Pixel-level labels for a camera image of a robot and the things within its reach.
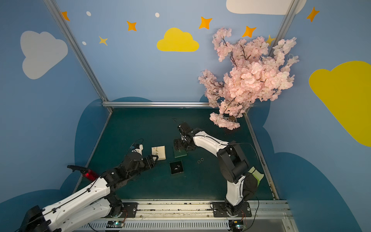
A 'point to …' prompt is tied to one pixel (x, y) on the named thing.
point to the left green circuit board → (116, 224)
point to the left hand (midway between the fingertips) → (157, 158)
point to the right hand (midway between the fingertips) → (182, 146)
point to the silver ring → (202, 160)
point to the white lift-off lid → (160, 151)
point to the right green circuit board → (237, 225)
